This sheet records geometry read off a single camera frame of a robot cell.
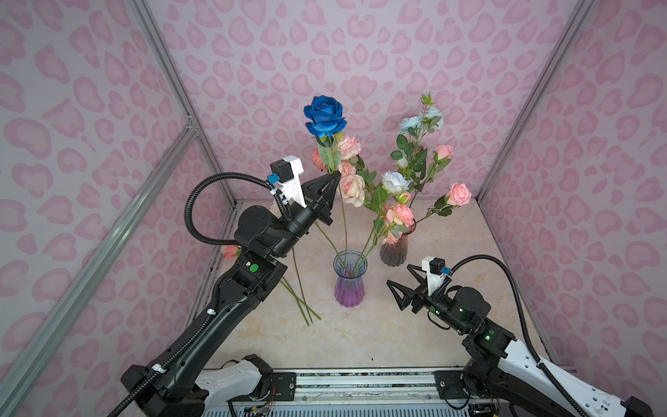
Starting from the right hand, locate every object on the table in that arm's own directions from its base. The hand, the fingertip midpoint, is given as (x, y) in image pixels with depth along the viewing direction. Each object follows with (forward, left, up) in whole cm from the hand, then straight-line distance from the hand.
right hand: (398, 277), depth 71 cm
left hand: (+6, +15, +31) cm, 35 cm away
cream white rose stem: (0, +29, -22) cm, 36 cm away
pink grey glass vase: (+17, -3, -15) cm, 23 cm away
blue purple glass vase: (+5, +13, -4) cm, 15 cm away
